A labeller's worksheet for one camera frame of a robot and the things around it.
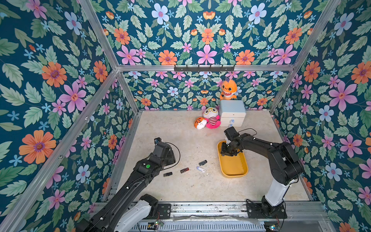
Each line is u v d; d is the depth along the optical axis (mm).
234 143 709
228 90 963
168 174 862
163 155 596
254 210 736
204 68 924
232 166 900
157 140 701
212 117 1073
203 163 906
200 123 1045
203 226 702
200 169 883
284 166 486
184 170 881
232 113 985
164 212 734
